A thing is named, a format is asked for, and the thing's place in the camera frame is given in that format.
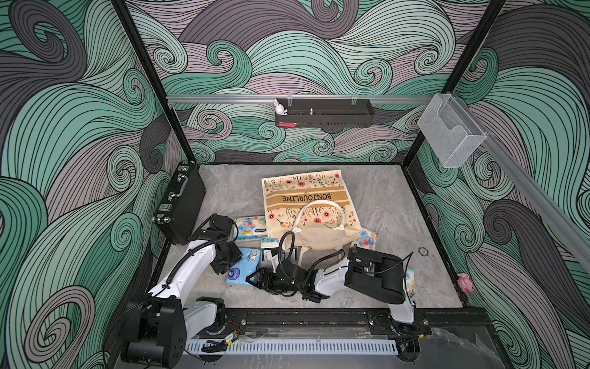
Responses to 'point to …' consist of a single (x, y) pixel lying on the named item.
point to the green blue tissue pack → (270, 242)
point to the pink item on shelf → (284, 124)
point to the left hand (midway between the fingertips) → (237, 260)
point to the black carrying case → (180, 204)
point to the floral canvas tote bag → (314, 207)
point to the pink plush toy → (465, 283)
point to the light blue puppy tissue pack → (250, 263)
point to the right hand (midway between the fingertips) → (247, 288)
